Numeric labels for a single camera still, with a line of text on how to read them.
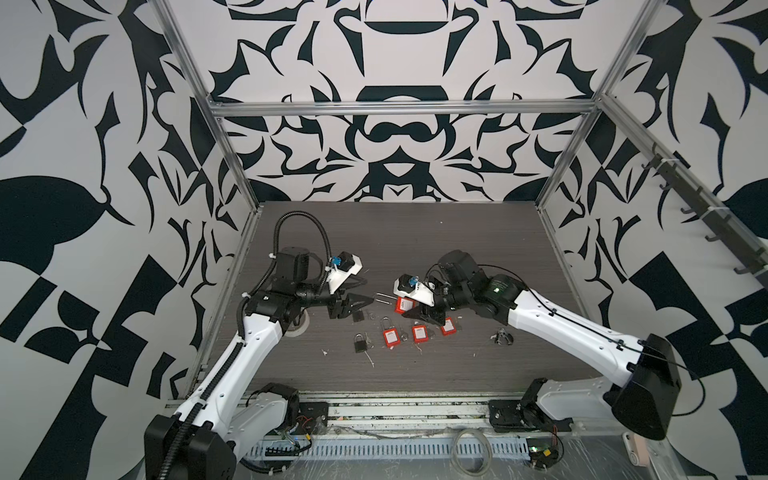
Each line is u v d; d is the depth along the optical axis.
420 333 0.87
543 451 0.71
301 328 0.88
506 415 0.74
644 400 0.39
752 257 0.50
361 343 0.87
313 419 0.73
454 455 0.70
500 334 0.85
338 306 0.63
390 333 0.87
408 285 0.62
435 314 0.65
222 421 0.41
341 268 0.62
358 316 0.91
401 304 0.72
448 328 0.87
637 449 0.68
